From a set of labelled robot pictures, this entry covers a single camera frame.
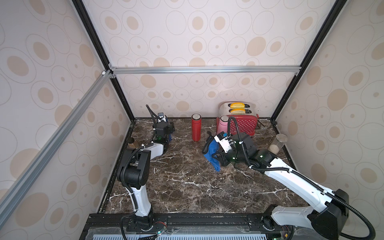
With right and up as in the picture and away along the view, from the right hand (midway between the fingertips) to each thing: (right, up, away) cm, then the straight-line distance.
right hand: (211, 158), depth 73 cm
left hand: (-26, +21, +22) cm, 40 cm away
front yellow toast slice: (+20, +26, +24) cm, 41 cm away
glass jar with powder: (+43, +6, +19) cm, 47 cm away
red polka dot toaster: (+25, +25, +25) cm, 43 cm away
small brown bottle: (-48, +6, +22) cm, 54 cm away
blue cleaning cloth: (+1, +5, 0) cm, 5 cm away
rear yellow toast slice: (+20, +31, +27) cm, 46 cm away
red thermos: (-8, +16, +24) cm, 30 cm away
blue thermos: (-26, +10, +33) cm, 44 cm away
